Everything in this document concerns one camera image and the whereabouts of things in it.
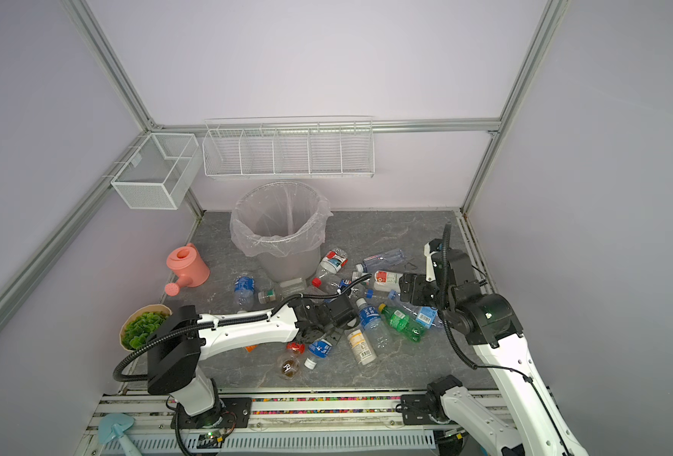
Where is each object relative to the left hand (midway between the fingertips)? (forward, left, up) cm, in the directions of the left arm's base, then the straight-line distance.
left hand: (333, 328), depth 82 cm
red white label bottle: (+26, -1, -3) cm, 26 cm away
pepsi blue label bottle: (+15, -3, -2) cm, 15 cm away
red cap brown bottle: (-8, +13, -6) cm, 16 cm away
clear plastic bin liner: (+39, +18, +7) cm, 43 cm away
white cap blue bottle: (0, -12, -1) cm, 12 cm away
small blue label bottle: (+15, +29, -2) cm, 33 cm away
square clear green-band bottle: (+18, +16, -6) cm, 24 cm away
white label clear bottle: (-5, -8, -2) cm, 9 cm away
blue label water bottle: (-5, +5, -1) cm, 7 cm away
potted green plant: (+3, +53, +4) cm, 53 cm away
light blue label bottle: (+3, -28, -3) cm, 28 cm away
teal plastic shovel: (-20, +56, -5) cm, 60 cm away
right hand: (+2, -22, +19) cm, 29 cm away
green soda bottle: (+1, -21, -3) cm, 21 cm away
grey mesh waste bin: (+24, +20, -2) cm, 32 cm away
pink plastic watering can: (+22, +46, +3) cm, 51 cm away
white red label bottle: (+16, -18, -2) cm, 24 cm away
